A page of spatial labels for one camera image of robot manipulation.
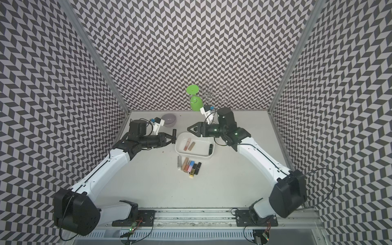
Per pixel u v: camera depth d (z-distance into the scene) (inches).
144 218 28.4
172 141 29.7
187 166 35.0
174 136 30.2
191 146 38.8
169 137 29.7
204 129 24.8
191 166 35.0
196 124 25.3
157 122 28.5
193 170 34.2
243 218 29.0
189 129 26.8
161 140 26.7
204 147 38.6
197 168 34.8
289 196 16.3
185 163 35.5
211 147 38.2
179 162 35.9
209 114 26.2
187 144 38.9
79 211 15.2
